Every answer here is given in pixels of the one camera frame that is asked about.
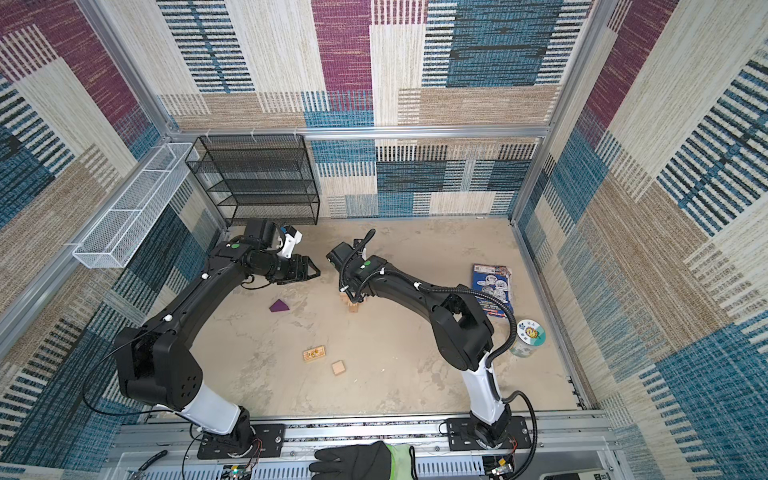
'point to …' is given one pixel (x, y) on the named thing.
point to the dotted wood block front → (313, 353)
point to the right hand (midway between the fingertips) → (355, 283)
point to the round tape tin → (530, 334)
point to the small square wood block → (338, 367)
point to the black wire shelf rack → (258, 177)
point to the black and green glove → (368, 461)
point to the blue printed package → (493, 280)
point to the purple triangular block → (278, 306)
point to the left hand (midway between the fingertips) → (312, 269)
